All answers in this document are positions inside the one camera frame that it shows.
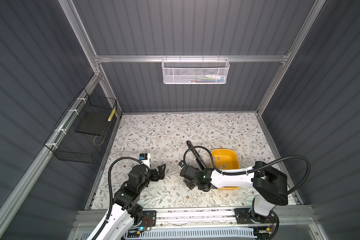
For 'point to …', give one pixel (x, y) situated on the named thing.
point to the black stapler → (196, 155)
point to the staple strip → (224, 165)
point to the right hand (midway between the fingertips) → (189, 177)
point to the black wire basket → (81, 133)
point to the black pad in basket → (94, 123)
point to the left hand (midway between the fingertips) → (158, 165)
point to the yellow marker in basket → (113, 111)
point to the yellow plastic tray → (225, 160)
